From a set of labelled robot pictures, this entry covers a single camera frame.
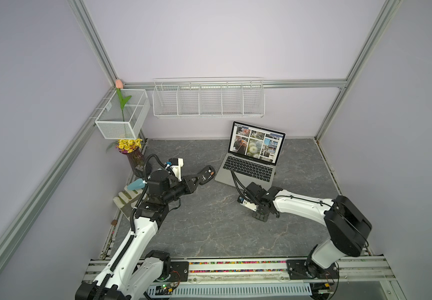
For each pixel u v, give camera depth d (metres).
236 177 0.74
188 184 0.66
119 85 0.89
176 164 0.69
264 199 0.64
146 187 0.58
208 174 0.77
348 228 0.44
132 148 0.87
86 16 0.71
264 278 0.74
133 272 0.55
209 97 0.99
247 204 0.81
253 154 1.08
